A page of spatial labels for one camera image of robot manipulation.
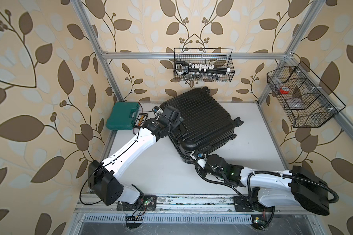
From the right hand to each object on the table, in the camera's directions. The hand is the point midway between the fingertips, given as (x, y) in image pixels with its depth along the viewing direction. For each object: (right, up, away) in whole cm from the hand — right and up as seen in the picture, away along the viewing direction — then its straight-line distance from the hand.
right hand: (192, 161), depth 80 cm
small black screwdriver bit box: (-36, +24, +29) cm, 53 cm away
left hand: (-10, +24, -2) cm, 26 cm away
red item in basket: (+51, +40, 0) cm, 65 cm away
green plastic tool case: (-51, +26, +28) cm, 63 cm away
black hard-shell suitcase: (+8, +20, -1) cm, 21 cm away
